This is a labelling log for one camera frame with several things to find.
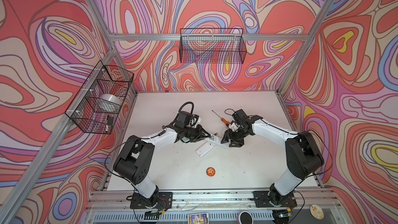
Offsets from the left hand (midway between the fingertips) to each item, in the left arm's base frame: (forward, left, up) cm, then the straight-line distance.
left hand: (210, 135), depth 84 cm
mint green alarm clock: (-6, +13, +8) cm, 17 cm away
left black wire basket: (+1, +58, +21) cm, 61 cm away
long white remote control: (-1, -4, -4) cm, 5 cm away
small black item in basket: (0, +49, +14) cm, 51 cm away
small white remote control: (-3, +3, -11) cm, 12 cm away
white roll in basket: (+5, +47, +22) cm, 53 cm away
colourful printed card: (-36, +7, -9) cm, 38 cm away
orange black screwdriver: (+15, -11, -10) cm, 21 cm away
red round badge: (-16, 0, -11) cm, 19 cm away
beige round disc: (-34, -48, -11) cm, 60 cm away
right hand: (-4, -9, -6) cm, 11 cm away
